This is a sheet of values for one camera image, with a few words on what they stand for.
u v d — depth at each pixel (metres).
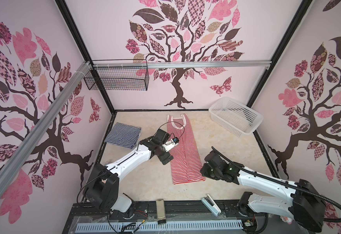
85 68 0.83
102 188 0.42
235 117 1.15
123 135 1.03
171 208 0.75
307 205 0.40
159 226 0.70
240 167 0.56
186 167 0.88
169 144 0.75
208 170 0.74
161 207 0.72
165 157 0.75
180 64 0.93
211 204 0.74
